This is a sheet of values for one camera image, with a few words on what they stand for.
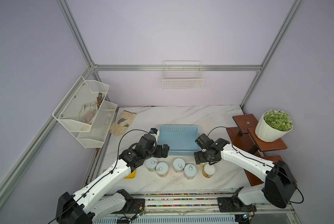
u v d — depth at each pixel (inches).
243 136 40.6
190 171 32.1
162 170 32.2
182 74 37.5
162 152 27.0
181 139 43.6
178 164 32.7
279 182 16.5
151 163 33.0
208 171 31.5
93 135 35.5
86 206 15.2
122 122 43.6
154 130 27.1
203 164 33.0
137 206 28.9
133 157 20.8
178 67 36.5
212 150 23.3
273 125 25.7
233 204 25.6
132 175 32.8
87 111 30.7
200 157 29.5
